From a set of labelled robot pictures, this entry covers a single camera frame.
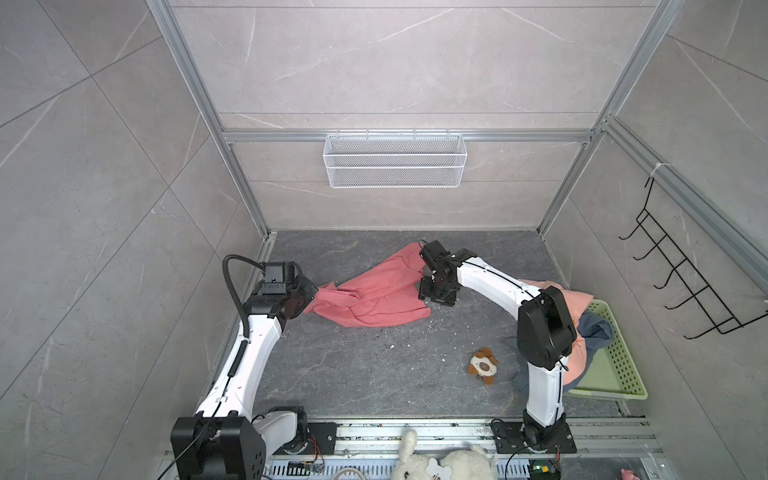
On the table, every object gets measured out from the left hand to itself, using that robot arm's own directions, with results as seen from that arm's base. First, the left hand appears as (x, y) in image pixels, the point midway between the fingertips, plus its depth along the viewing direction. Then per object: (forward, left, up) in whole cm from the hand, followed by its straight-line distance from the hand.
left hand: (311, 281), depth 82 cm
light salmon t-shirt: (-4, -80, -10) cm, 81 cm away
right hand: (+1, -34, -12) cm, 36 cm away
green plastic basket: (-22, -86, -17) cm, 91 cm away
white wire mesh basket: (+42, -25, +11) cm, 50 cm away
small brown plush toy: (-20, -48, -16) cm, 55 cm away
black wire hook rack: (+6, -91, +14) cm, 92 cm away
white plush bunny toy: (-42, -38, -9) cm, 57 cm away
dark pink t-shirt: (+7, -21, -17) cm, 28 cm away
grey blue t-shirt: (-11, -84, -14) cm, 86 cm away
